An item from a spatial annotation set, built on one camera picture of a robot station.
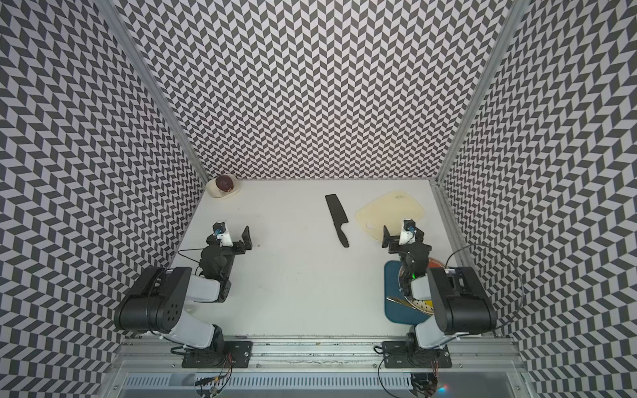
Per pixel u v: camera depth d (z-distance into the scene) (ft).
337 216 3.47
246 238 2.84
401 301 2.87
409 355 2.22
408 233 2.49
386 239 2.66
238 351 2.38
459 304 1.48
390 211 3.55
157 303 1.46
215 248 2.37
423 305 2.69
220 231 2.47
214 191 3.79
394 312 2.65
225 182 3.71
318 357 2.45
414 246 2.41
